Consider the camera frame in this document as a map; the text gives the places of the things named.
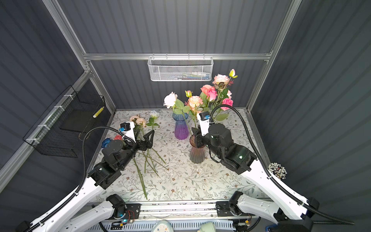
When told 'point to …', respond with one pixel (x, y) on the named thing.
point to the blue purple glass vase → (181, 129)
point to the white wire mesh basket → (180, 68)
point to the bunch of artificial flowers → (151, 157)
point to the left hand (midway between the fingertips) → (146, 130)
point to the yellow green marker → (97, 113)
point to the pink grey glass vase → (197, 154)
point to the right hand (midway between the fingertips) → (196, 128)
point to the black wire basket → (64, 125)
